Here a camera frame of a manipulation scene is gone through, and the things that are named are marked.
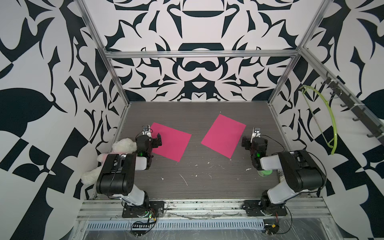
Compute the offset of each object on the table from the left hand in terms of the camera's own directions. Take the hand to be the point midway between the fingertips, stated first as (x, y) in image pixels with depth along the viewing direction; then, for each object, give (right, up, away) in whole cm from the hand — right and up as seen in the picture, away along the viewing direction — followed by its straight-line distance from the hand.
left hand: (148, 132), depth 94 cm
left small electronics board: (+3, -43, -21) cm, 48 cm away
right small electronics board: (+64, -41, -24) cm, 80 cm away
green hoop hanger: (+90, -3, -24) cm, 93 cm away
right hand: (+66, -2, +1) cm, 66 cm away
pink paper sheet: (+49, -3, +8) cm, 49 cm away
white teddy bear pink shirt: (-12, -7, -8) cm, 16 cm away
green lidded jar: (+66, -21, -12) cm, 71 cm away
